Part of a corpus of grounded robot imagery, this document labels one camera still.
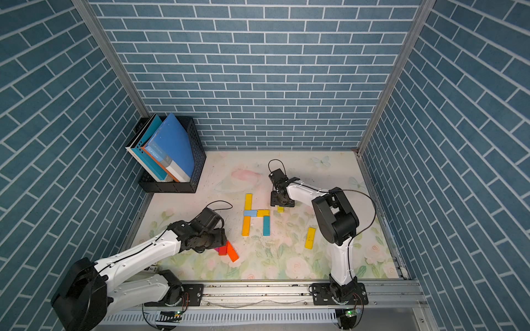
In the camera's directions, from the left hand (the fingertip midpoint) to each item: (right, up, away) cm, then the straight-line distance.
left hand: (225, 242), depth 83 cm
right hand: (+22, +14, +16) cm, 31 cm away
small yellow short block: (+14, +9, +11) cm, 20 cm away
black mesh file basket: (-39, +24, +14) cm, 48 cm away
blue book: (-30, +42, +17) cm, 54 cm away
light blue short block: (+9, +9, +12) cm, 18 cm away
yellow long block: (+7, +14, +16) cm, 22 cm away
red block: (-1, -3, -1) cm, 3 cm away
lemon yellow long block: (+23, +11, +13) cm, 28 cm away
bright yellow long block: (+35, 0, +4) cm, 35 cm away
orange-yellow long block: (+7, +3, +6) cm, 10 cm away
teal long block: (+16, +5, +8) cm, 19 cm away
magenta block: (-3, -3, -1) cm, 4 cm away
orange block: (+2, -5, +1) cm, 5 cm away
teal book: (-35, +38, -1) cm, 52 cm away
